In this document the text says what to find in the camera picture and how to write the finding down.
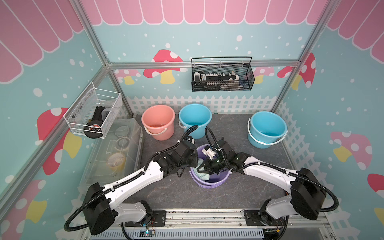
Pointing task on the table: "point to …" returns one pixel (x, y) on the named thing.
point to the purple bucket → (215, 180)
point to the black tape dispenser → (94, 128)
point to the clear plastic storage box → (117, 156)
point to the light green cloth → (202, 175)
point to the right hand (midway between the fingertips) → (196, 171)
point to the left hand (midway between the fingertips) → (196, 159)
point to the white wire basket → (88, 116)
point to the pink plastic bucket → (158, 121)
